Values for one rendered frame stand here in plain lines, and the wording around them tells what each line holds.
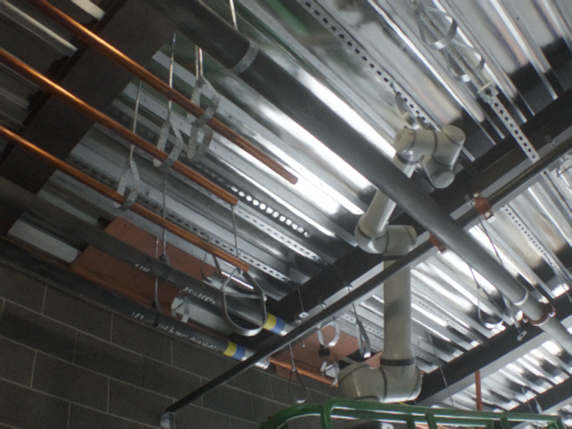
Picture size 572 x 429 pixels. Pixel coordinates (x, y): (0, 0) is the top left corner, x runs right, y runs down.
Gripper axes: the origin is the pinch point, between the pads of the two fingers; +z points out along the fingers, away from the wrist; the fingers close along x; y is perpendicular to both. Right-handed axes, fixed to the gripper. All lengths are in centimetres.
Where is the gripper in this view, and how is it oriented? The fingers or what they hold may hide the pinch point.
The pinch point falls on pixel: (414, 125)
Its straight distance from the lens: 219.9
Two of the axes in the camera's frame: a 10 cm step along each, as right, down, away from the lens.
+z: -1.4, -7.0, 7.0
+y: 6.9, 4.4, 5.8
